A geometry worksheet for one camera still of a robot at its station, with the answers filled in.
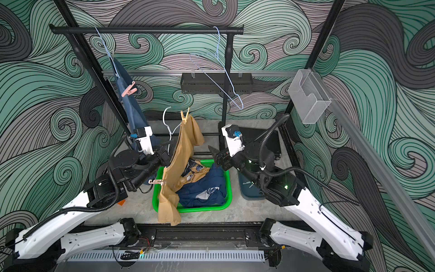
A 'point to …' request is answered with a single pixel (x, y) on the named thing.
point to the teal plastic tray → (248, 188)
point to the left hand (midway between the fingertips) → (175, 139)
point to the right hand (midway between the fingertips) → (217, 142)
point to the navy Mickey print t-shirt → (210, 190)
